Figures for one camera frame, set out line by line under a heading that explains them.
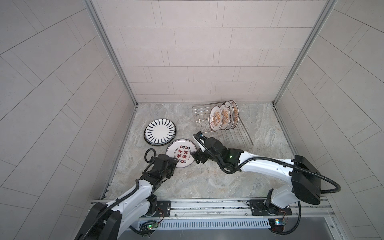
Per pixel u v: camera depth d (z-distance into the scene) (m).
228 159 0.57
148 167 0.65
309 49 0.85
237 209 0.72
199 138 0.66
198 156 0.68
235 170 0.54
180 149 0.91
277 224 0.68
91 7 0.71
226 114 0.94
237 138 0.96
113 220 0.40
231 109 0.94
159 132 0.97
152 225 0.65
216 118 0.97
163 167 0.64
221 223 0.68
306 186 0.41
